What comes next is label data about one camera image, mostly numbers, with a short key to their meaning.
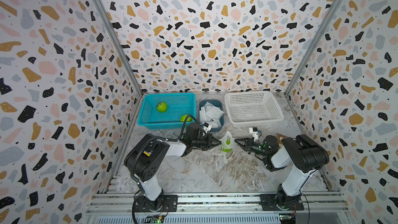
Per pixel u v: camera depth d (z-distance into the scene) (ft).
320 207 2.46
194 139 2.49
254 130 2.87
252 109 3.71
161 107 3.48
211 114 3.37
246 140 2.74
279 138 3.11
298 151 1.68
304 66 3.42
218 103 3.56
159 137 1.68
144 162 1.54
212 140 2.67
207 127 2.85
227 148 2.80
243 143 2.72
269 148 2.36
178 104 3.74
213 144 2.68
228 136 2.70
